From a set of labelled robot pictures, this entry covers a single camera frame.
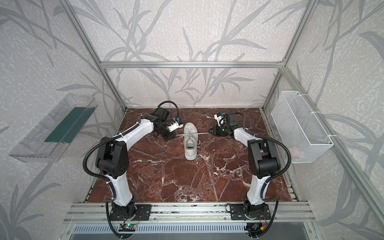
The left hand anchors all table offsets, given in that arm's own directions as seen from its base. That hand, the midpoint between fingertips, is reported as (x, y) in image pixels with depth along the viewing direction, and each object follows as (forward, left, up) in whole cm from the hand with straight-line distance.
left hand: (174, 131), depth 93 cm
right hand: (+4, -23, 0) cm, 23 cm away
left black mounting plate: (-43, +12, -9) cm, 46 cm away
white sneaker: (-5, -10, -2) cm, 12 cm away
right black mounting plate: (-43, -36, -9) cm, 56 cm away
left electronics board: (-49, +18, -11) cm, 54 cm away
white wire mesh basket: (-14, -59, +26) cm, 66 cm away
